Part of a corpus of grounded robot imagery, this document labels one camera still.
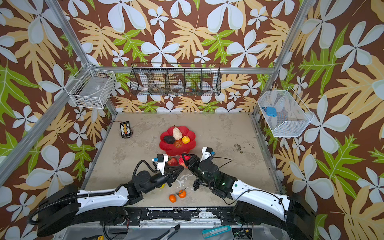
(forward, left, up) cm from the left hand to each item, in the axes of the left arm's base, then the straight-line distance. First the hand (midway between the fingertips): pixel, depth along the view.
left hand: (182, 166), depth 71 cm
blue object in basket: (+31, -51, +7) cm, 60 cm away
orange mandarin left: (-10, +5, -17) cm, 21 cm away
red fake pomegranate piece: (+2, 0, +3) cm, 4 cm away
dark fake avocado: (+26, +10, -15) cm, 31 cm away
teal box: (-25, -15, -19) cm, 34 cm away
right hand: (+4, +1, +2) cm, 4 cm away
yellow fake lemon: (-9, +9, -3) cm, 13 cm away
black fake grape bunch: (-2, -8, -18) cm, 20 cm away
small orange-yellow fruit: (+26, -1, -15) cm, 30 cm away
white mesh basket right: (+28, -58, +7) cm, 65 cm away
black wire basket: (+57, +6, +11) cm, 58 cm away
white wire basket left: (+43, +55, +13) cm, 71 cm away
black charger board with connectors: (+37, +44, -19) cm, 60 cm away
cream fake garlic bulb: (+30, +5, -15) cm, 34 cm away
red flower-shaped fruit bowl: (+20, +9, -18) cm, 29 cm away
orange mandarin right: (-8, 0, -17) cm, 19 cm away
